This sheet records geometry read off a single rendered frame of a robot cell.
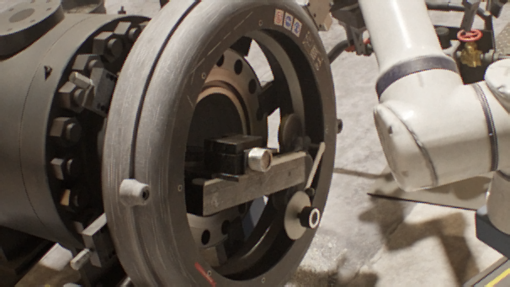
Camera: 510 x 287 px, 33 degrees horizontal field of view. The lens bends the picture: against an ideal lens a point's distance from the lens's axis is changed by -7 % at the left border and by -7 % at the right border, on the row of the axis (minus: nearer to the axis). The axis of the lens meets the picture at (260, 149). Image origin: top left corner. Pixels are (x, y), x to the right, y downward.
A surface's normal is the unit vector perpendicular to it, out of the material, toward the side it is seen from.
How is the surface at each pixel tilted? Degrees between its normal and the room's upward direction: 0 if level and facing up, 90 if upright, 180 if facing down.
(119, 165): 59
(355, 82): 0
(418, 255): 0
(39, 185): 80
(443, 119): 39
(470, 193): 0
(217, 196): 90
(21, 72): 29
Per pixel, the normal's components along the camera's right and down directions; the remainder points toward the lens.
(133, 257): -0.49, 0.53
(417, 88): -0.36, -0.39
